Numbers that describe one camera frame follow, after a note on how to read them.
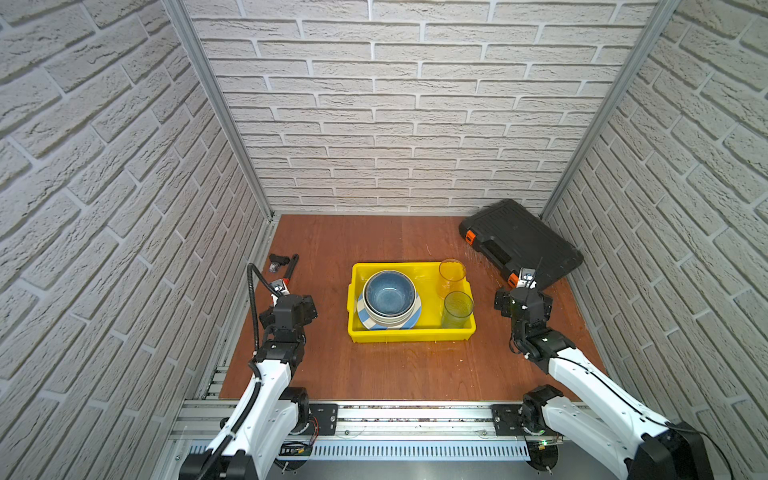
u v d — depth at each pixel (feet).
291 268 3.37
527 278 2.27
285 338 2.07
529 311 2.00
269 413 1.63
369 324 2.78
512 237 3.39
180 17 2.29
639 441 1.36
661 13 2.28
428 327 2.97
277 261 3.40
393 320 2.59
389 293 2.82
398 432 2.39
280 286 2.35
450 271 2.93
